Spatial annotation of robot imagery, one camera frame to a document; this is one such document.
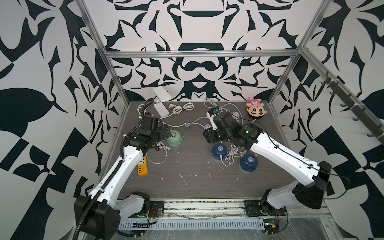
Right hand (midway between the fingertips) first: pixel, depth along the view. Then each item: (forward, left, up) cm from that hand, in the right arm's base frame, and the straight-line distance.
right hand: (207, 129), depth 74 cm
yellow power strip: (-10, +36, -22) cm, 43 cm away
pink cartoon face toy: (+29, -36, -17) cm, 49 cm away
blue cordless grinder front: (-11, -21, -15) cm, 29 cm away
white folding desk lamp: (+26, +25, -1) cm, 36 cm away
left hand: (+4, +24, -4) cm, 25 cm away
